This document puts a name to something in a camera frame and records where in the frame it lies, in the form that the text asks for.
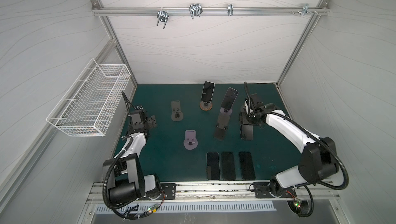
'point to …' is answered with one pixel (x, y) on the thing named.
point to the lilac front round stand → (190, 142)
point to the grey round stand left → (176, 115)
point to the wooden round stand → (205, 107)
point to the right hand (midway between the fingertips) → (247, 116)
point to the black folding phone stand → (220, 129)
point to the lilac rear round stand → (221, 110)
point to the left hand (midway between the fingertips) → (145, 117)
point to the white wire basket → (88, 104)
